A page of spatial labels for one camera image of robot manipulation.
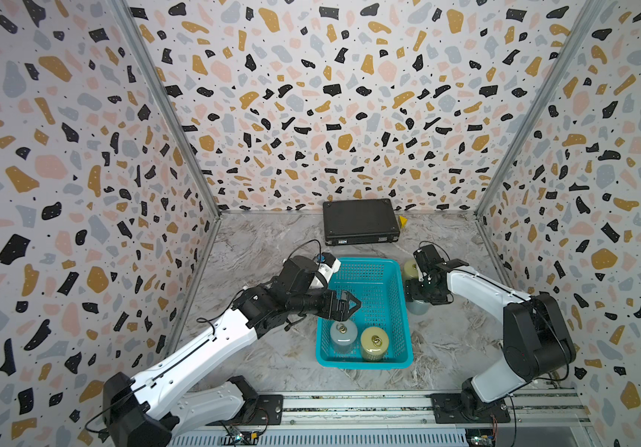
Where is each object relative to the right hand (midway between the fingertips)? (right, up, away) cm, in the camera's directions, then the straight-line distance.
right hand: (418, 294), depth 92 cm
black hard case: (-20, +25, +22) cm, 39 cm away
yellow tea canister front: (-17, -10, -16) cm, 25 cm away
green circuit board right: (+10, -32, -21) cm, 40 cm away
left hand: (-23, +3, -23) cm, 33 cm away
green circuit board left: (-51, -32, -22) cm, 64 cm away
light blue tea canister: (-1, -4, -2) cm, 4 cm away
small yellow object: (0, +26, +25) cm, 36 cm away
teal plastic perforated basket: (-12, +2, +5) cm, 13 cm away
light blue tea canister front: (-25, -9, -13) cm, 30 cm away
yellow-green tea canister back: (-2, +8, +2) cm, 8 cm away
